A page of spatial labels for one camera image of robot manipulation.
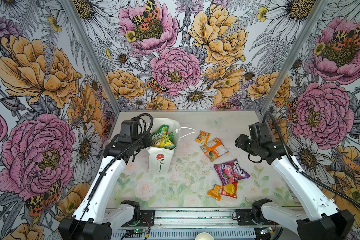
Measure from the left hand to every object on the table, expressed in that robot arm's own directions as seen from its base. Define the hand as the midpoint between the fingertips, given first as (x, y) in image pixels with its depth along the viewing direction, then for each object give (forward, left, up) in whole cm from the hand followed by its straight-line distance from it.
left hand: (151, 143), depth 76 cm
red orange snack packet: (-16, -40, -20) cm, 48 cm away
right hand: (-2, -45, -2) cm, 45 cm away
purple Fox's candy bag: (-7, -43, -20) cm, 48 cm away
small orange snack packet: (+18, -30, -22) cm, 41 cm away
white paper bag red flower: (-7, -4, -5) cm, 10 cm away
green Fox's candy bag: (+4, -4, -2) cm, 6 cm away
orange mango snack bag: (+7, -36, -19) cm, 41 cm away
